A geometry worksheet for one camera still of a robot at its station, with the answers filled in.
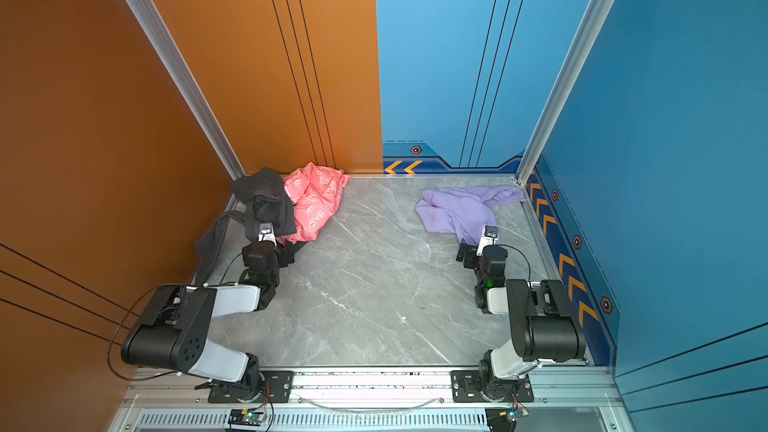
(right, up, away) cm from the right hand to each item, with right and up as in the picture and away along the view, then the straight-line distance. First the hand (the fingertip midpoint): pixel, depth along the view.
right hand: (476, 241), depth 94 cm
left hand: (-65, +1, -1) cm, 65 cm away
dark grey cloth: (-70, +13, +7) cm, 71 cm away
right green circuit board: (-1, -39, -24) cm, 46 cm away
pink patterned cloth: (-54, +15, +8) cm, 57 cm away
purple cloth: (0, +9, +11) cm, 14 cm away
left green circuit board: (-61, -39, -23) cm, 76 cm away
